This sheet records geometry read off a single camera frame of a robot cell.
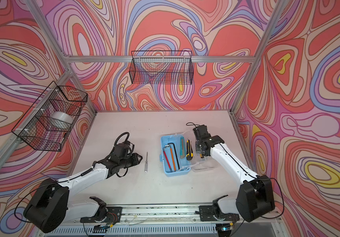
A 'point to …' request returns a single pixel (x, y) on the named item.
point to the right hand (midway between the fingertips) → (206, 150)
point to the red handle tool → (166, 157)
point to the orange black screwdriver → (173, 159)
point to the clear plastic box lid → (198, 163)
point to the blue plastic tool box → (174, 155)
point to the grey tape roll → (61, 119)
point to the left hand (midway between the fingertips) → (143, 156)
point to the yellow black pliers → (189, 150)
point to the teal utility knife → (182, 147)
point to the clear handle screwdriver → (146, 164)
